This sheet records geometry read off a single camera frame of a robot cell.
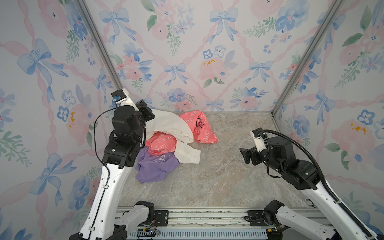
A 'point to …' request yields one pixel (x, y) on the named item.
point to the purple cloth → (151, 168)
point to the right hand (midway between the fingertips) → (249, 144)
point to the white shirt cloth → (158, 120)
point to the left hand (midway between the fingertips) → (144, 98)
